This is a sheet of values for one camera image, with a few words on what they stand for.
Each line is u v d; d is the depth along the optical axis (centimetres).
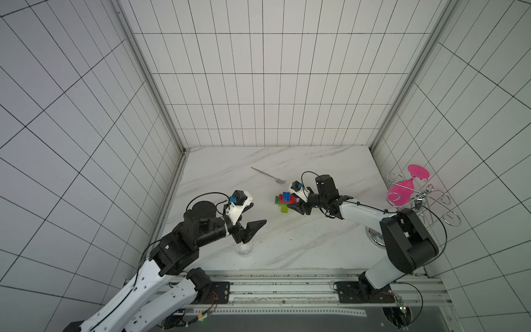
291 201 84
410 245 45
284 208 90
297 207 78
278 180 106
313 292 74
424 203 67
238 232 52
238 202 50
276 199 88
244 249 83
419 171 74
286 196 85
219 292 72
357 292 72
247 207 64
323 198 71
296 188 76
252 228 53
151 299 43
